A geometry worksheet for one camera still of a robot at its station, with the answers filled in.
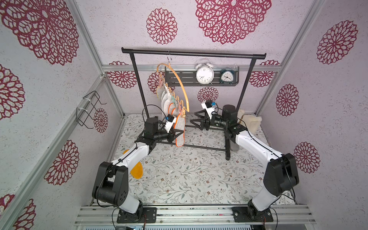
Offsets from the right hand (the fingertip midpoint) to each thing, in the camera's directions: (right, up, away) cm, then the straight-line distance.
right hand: (193, 116), depth 75 cm
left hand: (-6, -9, +7) cm, 12 cm away
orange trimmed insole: (-11, +6, +4) cm, 13 cm away
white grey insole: (-19, +18, +14) cm, 30 cm away
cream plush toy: (+44, -2, +27) cm, 51 cm away
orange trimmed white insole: (-15, +6, +8) cm, 18 cm away
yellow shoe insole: (-34, -34, +14) cm, 50 cm away
